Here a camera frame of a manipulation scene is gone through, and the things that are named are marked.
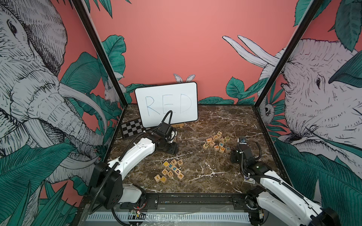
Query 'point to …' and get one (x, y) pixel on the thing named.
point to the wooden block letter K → (180, 176)
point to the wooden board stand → (180, 125)
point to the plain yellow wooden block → (163, 179)
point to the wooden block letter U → (222, 149)
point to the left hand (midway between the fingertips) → (175, 147)
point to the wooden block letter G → (179, 163)
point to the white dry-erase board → (153, 102)
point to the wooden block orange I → (157, 178)
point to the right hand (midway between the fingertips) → (233, 148)
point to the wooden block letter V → (205, 146)
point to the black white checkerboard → (133, 127)
